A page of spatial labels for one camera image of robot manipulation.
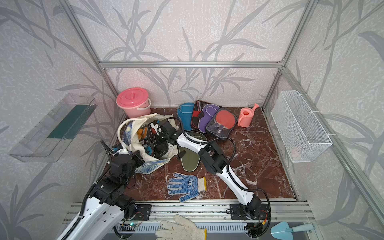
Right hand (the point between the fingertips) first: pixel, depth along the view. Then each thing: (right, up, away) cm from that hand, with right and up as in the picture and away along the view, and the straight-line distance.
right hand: (149, 140), depth 92 cm
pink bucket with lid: (-12, +25, +8) cm, 29 cm away
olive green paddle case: (+26, -12, 0) cm, 29 cm away
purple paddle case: (+39, +20, +20) cm, 48 cm away
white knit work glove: (+24, -39, -23) cm, 51 cm away
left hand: (+2, -4, -15) cm, 16 cm away
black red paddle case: (+30, +22, +22) cm, 43 cm away
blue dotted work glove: (+26, -24, -9) cm, 37 cm away
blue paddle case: (+20, +19, +22) cm, 35 cm away
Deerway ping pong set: (+5, -1, -8) cm, 9 cm away
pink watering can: (+64, +15, +10) cm, 66 cm away
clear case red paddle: (+48, +10, +15) cm, 51 cm away
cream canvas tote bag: (-2, -1, -15) cm, 15 cm away
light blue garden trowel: (+71, -39, -23) cm, 84 cm away
